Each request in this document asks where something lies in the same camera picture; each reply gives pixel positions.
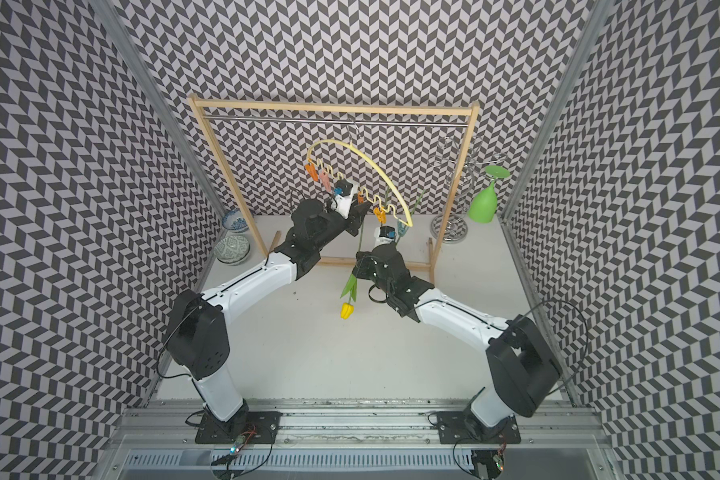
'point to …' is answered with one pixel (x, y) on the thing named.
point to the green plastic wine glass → (483, 204)
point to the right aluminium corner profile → (542, 155)
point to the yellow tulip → (347, 309)
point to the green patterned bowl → (231, 250)
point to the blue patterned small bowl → (234, 221)
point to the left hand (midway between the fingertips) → (366, 200)
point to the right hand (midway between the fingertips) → (357, 258)
